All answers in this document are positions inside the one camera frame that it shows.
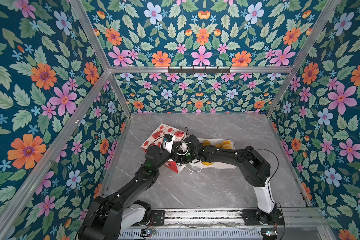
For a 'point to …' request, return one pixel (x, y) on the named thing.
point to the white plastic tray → (225, 164)
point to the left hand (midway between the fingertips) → (182, 140)
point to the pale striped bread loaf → (226, 145)
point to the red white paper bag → (156, 138)
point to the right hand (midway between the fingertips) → (172, 159)
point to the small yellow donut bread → (207, 163)
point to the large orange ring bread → (219, 145)
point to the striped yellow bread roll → (206, 142)
